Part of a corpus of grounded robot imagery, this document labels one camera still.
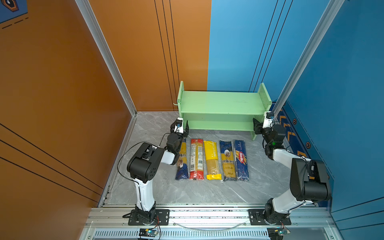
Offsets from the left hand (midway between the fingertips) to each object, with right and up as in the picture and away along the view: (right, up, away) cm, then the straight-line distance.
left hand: (182, 119), depth 91 cm
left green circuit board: (-14, -55, -20) cm, 60 cm away
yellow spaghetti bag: (+18, -27, -3) cm, 33 cm away
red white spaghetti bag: (+9, -25, 0) cm, 27 cm away
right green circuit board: (+49, -54, -21) cm, 76 cm away
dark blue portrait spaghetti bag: (+29, -19, +5) cm, 35 cm away
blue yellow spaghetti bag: (+1, -30, -6) cm, 31 cm away
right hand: (+46, +1, -2) cm, 46 cm away
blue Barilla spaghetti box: (+35, -29, -6) cm, 46 cm away
